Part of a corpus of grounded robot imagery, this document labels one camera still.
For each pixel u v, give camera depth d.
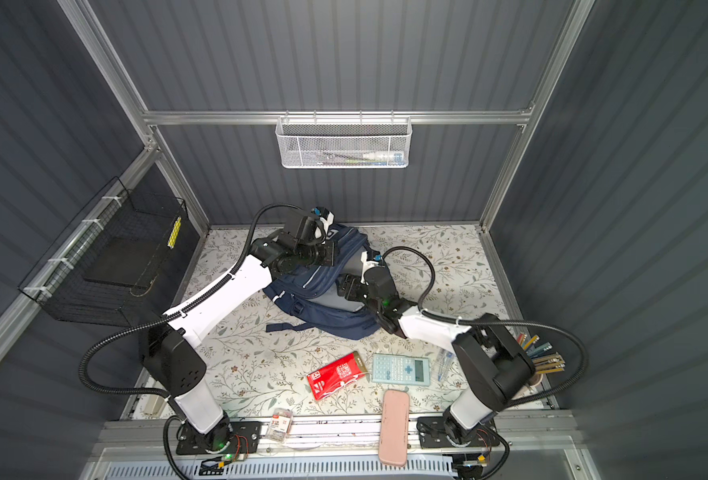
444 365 0.84
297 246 0.62
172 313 0.46
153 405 0.76
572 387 0.46
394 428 0.73
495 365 0.45
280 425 0.74
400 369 0.83
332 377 0.90
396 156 0.90
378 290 0.66
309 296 0.79
